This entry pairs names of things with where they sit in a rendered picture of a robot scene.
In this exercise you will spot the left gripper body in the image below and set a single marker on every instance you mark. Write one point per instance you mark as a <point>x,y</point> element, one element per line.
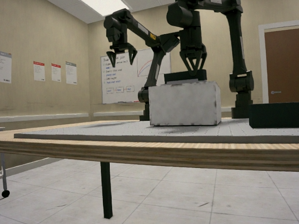
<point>196,38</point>

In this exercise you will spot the grey work mat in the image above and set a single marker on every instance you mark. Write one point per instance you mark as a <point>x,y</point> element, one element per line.
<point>227,131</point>

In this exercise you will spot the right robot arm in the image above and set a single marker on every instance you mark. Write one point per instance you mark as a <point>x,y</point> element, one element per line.
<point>116,26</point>

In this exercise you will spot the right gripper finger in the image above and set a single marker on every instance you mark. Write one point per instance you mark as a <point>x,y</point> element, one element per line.
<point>112,57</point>
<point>132,53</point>

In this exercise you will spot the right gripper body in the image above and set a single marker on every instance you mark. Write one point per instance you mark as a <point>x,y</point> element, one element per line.
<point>120,48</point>

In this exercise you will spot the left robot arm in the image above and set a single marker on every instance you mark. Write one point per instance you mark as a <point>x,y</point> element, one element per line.
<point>182,14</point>

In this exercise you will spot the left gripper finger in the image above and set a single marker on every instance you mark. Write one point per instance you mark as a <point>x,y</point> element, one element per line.
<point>202,63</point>
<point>185,55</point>

